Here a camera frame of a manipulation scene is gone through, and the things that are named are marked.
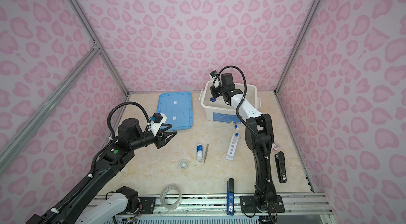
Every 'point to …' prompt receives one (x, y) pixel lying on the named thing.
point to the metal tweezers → (206, 153)
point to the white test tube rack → (232, 149)
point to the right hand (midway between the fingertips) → (213, 84)
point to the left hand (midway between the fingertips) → (173, 126)
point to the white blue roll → (200, 152)
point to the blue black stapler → (230, 196)
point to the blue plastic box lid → (177, 106)
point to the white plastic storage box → (218, 111)
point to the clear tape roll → (166, 205)
